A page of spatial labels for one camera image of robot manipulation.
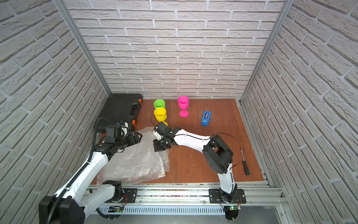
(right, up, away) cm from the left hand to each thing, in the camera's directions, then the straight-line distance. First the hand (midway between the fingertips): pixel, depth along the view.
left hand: (138, 134), depth 82 cm
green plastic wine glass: (+9, +21, +17) cm, 28 cm away
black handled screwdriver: (+66, -21, +1) cm, 69 cm away
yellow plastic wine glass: (+11, +13, +13) cm, 21 cm away
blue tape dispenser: (+45, +10, +21) cm, 50 cm away
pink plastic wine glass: (+28, +22, +19) cm, 40 cm away
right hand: (+11, -9, +1) cm, 14 cm away
